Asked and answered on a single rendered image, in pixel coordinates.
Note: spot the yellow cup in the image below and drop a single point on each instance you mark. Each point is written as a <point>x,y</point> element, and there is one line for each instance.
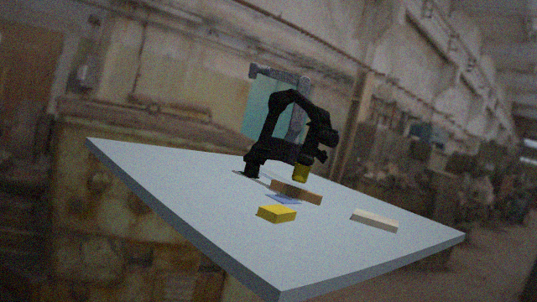
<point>301,173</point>

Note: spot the yellow rectangular block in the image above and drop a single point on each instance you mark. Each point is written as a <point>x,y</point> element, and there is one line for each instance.
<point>276,213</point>

